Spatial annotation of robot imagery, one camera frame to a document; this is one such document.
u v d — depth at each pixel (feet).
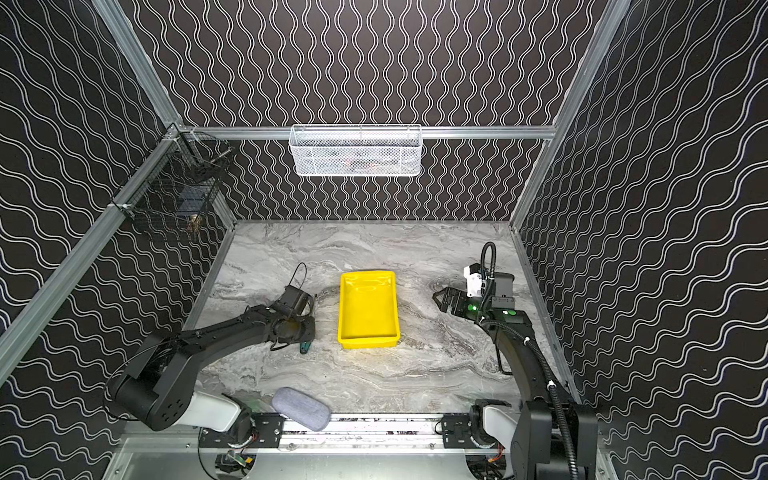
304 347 2.83
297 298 2.41
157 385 1.43
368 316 3.05
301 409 2.47
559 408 1.31
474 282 2.51
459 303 2.41
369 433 2.48
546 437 1.31
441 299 2.51
